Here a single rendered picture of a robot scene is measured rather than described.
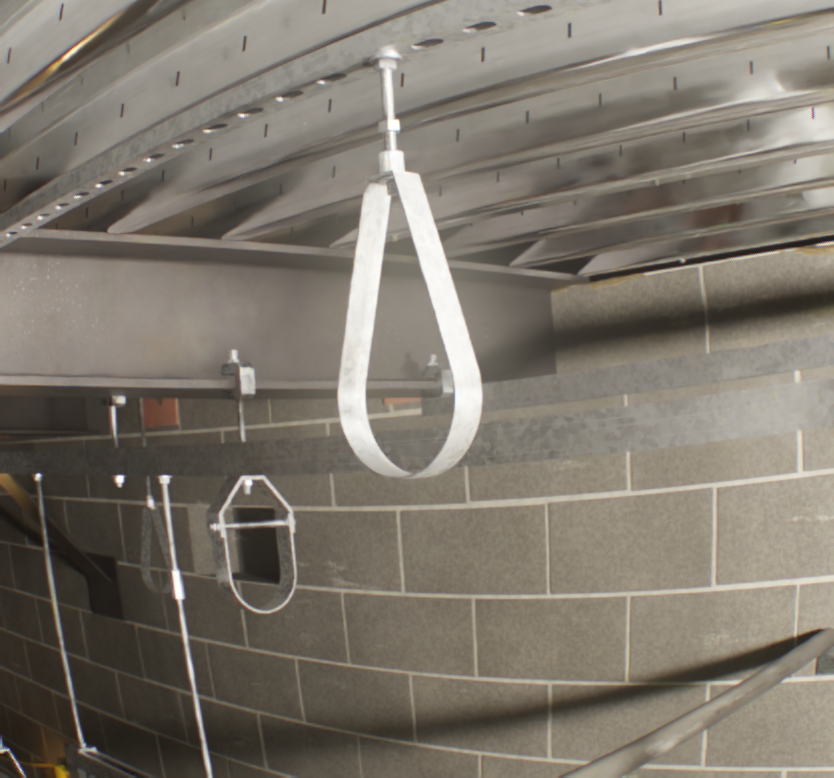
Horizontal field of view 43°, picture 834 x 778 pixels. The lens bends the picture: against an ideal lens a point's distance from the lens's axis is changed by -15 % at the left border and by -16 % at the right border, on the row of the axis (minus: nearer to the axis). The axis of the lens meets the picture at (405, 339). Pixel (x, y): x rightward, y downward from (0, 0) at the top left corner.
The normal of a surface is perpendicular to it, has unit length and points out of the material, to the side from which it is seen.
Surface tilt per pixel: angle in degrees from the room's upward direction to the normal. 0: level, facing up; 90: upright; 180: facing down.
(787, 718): 90
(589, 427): 90
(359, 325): 106
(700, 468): 90
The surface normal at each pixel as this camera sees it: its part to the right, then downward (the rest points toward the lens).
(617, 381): -0.70, -0.02
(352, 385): 0.71, 0.13
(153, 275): 0.71, -0.11
